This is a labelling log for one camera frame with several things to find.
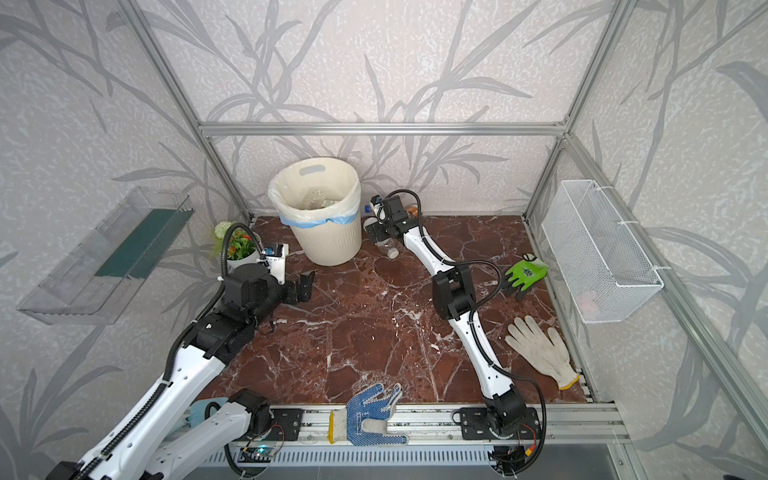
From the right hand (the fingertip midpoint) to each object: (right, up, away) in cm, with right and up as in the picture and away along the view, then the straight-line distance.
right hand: (380, 216), depth 108 cm
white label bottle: (+4, -11, -3) cm, 12 cm away
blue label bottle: (-4, +2, -9) cm, 10 cm away
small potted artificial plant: (-42, -11, -17) cm, 47 cm away
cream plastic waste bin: (-15, -10, -14) cm, 23 cm away
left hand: (-17, -14, -34) cm, 41 cm away
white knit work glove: (+51, -43, -24) cm, 70 cm away
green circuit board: (-27, -60, -37) cm, 76 cm away
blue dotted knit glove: (-1, -52, -38) cm, 65 cm away
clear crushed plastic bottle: (-21, +5, -10) cm, 24 cm away
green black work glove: (+51, -20, -6) cm, 55 cm away
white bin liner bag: (-14, +13, -2) cm, 19 cm away
